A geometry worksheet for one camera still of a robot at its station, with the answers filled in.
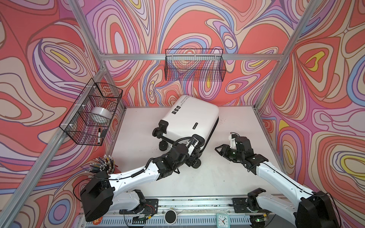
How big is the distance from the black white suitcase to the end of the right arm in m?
0.11

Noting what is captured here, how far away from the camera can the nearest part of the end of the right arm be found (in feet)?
2.05

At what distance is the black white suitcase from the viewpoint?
823 mm
